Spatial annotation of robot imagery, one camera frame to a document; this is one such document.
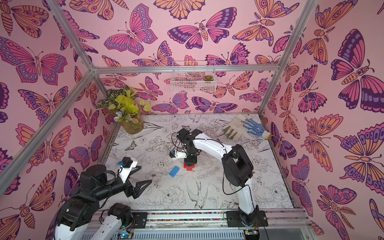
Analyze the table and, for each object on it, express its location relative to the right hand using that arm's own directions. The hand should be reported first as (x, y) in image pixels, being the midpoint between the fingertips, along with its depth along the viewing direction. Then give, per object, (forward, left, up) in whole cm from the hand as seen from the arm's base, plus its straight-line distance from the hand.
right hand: (190, 158), depth 89 cm
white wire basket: (+43, -2, +28) cm, 51 cm away
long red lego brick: (-5, +1, -3) cm, 6 cm away
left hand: (-17, +18, +19) cm, 31 cm away
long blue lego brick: (-6, +10, -5) cm, 13 cm away
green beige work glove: (+27, -32, -5) cm, 42 cm away
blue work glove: (+28, -47, -5) cm, 55 cm away
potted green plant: (+29, +44, +18) cm, 56 cm away
